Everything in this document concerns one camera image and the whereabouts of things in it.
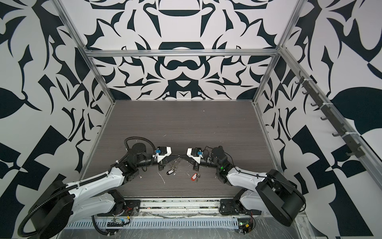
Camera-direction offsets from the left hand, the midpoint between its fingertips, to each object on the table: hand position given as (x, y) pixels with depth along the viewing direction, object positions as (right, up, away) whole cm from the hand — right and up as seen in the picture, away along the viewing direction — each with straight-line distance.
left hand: (176, 151), depth 75 cm
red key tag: (+9, -16, +9) cm, 21 cm away
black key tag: (-5, -14, +11) cm, 18 cm away
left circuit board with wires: (-29, -34, -2) cm, 44 cm away
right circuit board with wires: (+33, -34, -4) cm, 48 cm away
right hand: (+2, -1, -1) cm, 3 cm away
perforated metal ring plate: (+1, -12, +14) cm, 18 cm away
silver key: (+11, -16, +10) cm, 22 cm away
